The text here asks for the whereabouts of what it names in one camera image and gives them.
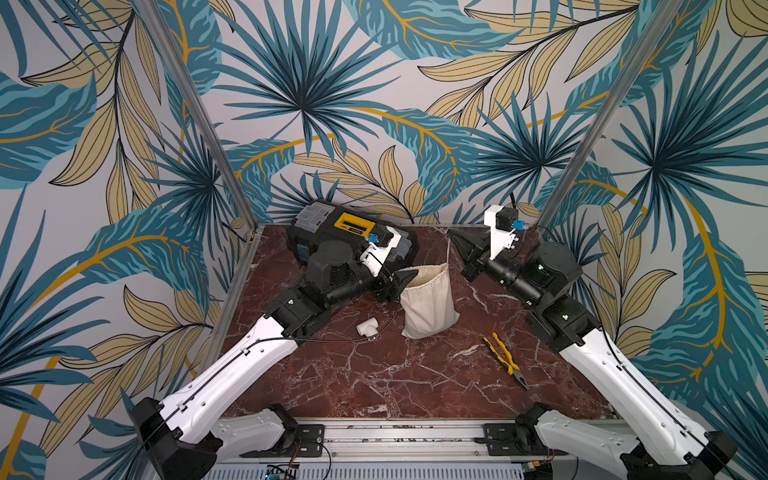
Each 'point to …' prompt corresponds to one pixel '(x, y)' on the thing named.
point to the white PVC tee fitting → (368, 328)
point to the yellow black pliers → (512, 368)
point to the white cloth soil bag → (427, 302)
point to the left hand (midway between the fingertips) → (404, 266)
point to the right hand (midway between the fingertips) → (431, 244)
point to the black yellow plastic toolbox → (318, 221)
